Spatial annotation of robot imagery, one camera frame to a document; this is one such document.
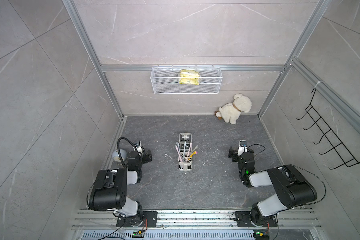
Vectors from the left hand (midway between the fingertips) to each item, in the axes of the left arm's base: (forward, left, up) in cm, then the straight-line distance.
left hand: (142, 148), depth 94 cm
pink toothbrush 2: (-6, -30, +7) cm, 31 cm away
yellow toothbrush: (-10, -32, +10) cm, 36 cm away
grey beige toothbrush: (-7, -33, +9) cm, 35 cm away
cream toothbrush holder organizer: (-10, -27, 0) cm, 29 cm away
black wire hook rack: (-25, -94, +26) cm, 100 cm away
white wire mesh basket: (+39, -16, +24) cm, 49 cm away
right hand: (-2, -62, +2) cm, 62 cm away
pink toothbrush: (-10, -24, +4) cm, 27 cm away
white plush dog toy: (+27, -63, +3) cm, 68 cm away
